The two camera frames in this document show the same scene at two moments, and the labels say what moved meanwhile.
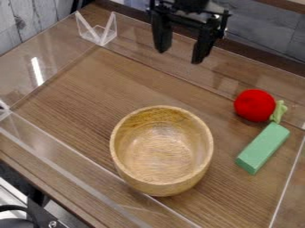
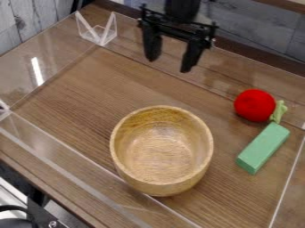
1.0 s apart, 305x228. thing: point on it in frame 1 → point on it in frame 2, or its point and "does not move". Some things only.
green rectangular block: (262, 148) does not move
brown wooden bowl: (162, 148) does not move
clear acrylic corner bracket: (98, 35) does not move
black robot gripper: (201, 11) → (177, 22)
